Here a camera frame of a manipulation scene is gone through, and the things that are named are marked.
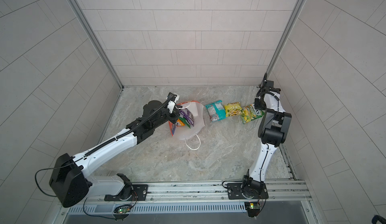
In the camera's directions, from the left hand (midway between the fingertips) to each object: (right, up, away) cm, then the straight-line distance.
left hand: (184, 105), depth 77 cm
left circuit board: (-25, -45, -13) cm, 53 cm away
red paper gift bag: (-1, -16, +8) cm, 18 cm away
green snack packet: (+40, -6, +19) cm, 45 cm away
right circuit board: (+32, -47, -9) cm, 58 cm away
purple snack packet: (+1, -6, +10) cm, 12 cm away
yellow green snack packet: (+29, -3, +20) cm, 36 cm away
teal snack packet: (+19, -5, +22) cm, 30 cm away
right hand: (+50, 0, +22) cm, 54 cm away
